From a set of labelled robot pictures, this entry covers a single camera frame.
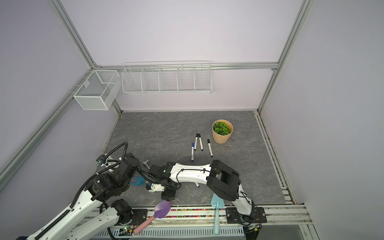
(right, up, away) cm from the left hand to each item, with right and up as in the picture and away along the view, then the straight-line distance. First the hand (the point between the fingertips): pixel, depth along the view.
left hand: (128, 162), depth 74 cm
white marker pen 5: (+35, -15, +9) cm, 39 cm away
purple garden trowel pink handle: (+17, -26, +3) cm, 31 cm away
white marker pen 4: (+31, +1, +23) cm, 39 cm away
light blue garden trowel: (+45, -21, +2) cm, 50 cm away
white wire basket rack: (+14, +50, +25) cm, 58 cm away
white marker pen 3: (+43, +3, +25) cm, 50 cm away
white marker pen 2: (+34, +7, +28) cm, 45 cm away
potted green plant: (+50, +15, +20) cm, 56 cm away
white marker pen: (+37, +7, +28) cm, 47 cm away
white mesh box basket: (-31, +41, +23) cm, 57 cm away
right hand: (+20, -19, +6) cm, 28 cm away
